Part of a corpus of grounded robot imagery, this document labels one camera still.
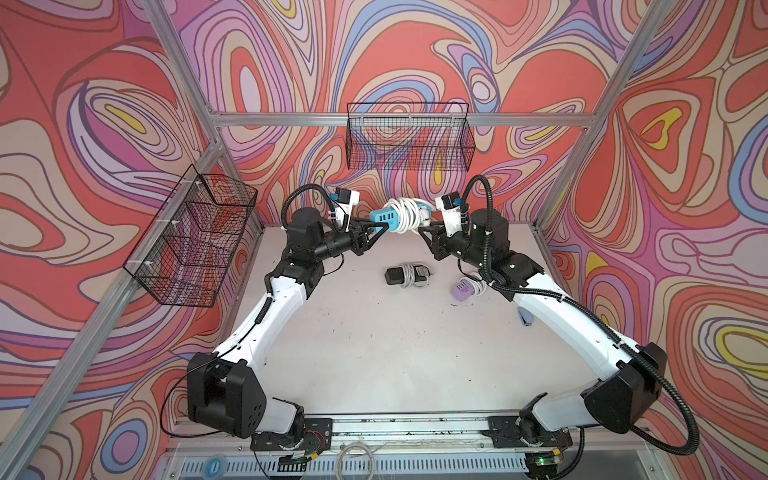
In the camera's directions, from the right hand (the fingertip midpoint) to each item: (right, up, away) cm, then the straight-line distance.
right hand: (425, 235), depth 74 cm
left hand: (-10, +1, -4) cm, 11 cm away
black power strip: (-3, -12, +22) cm, 25 cm away
